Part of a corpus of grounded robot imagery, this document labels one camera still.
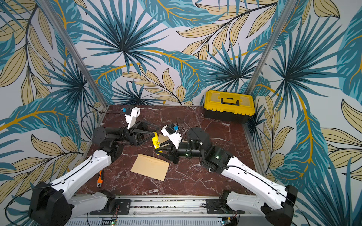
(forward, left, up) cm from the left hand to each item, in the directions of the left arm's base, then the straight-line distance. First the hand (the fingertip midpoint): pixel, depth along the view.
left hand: (155, 136), depth 55 cm
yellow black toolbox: (+41, -44, -24) cm, 65 cm away
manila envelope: (+3, +9, -40) cm, 41 cm away
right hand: (-3, 0, -5) cm, 6 cm away
